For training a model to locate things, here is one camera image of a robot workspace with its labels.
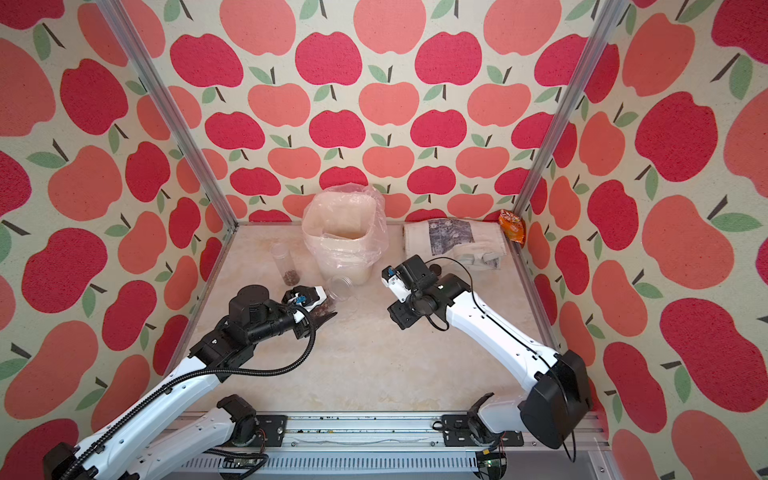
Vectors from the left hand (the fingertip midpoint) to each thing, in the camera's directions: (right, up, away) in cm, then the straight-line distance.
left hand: (328, 304), depth 71 cm
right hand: (+19, -4, +9) cm, 21 cm away
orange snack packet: (+63, +22, +41) cm, 78 cm away
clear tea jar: (-18, +9, +23) cm, 31 cm away
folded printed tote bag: (+45, +16, +29) cm, 55 cm away
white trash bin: (+1, +18, +14) cm, 22 cm away
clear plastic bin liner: (+12, +23, +18) cm, 31 cm away
